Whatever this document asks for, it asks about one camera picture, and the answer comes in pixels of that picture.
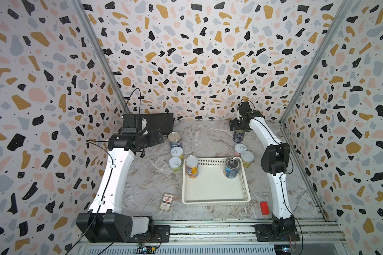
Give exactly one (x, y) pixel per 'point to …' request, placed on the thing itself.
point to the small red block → (264, 207)
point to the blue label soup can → (232, 167)
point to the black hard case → (164, 121)
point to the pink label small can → (239, 149)
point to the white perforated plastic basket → (211, 187)
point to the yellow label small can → (177, 151)
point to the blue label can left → (174, 138)
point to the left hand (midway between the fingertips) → (155, 137)
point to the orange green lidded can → (247, 157)
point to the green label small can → (175, 162)
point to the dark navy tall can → (238, 135)
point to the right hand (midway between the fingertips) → (238, 125)
